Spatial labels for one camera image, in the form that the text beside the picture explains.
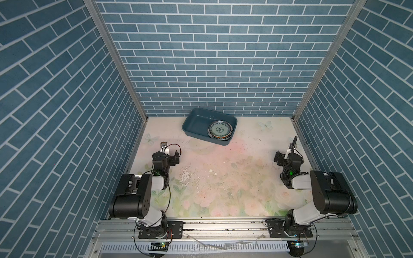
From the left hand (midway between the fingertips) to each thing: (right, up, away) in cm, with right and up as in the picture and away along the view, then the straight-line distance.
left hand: (171, 150), depth 93 cm
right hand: (+69, -2, +1) cm, 69 cm away
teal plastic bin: (+12, +19, +26) cm, 35 cm away
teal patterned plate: (+29, +12, +15) cm, 35 cm away
